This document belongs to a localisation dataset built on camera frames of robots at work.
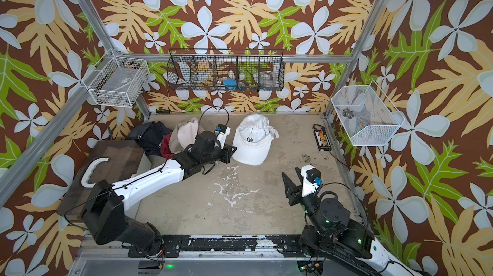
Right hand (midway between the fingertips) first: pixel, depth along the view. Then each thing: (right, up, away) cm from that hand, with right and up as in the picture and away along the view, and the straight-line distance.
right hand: (287, 171), depth 64 cm
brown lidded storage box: (-69, +2, +12) cm, 70 cm away
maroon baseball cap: (-53, +5, +27) cm, 60 cm away
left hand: (-17, +7, +17) cm, 26 cm away
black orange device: (+30, +10, +44) cm, 54 cm away
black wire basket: (-26, +46, +34) cm, 63 cm away
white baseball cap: (-11, +10, +23) cm, 27 cm away
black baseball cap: (-65, +11, +36) cm, 75 cm away
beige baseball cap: (-50, +9, +30) cm, 59 cm away
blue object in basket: (-22, +39, +33) cm, 55 cm away
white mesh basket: (+40, +21, +20) cm, 49 cm away
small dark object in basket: (+31, +22, +21) cm, 43 cm away
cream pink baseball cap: (-42, +13, +27) cm, 51 cm away
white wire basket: (-72, +36, +21) cm, 83 cm away
